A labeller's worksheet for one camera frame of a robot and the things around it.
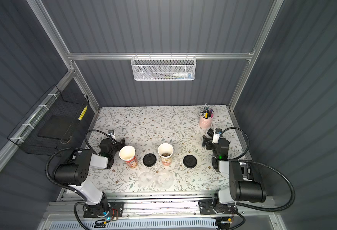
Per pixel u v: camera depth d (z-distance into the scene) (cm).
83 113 83
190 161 89
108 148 75
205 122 102
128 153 78
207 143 84
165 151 83
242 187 44
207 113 99
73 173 47
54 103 77
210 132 102
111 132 85
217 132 79
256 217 72
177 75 90
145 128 108
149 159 90
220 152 71
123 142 91
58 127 74
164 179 84
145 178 85
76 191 52
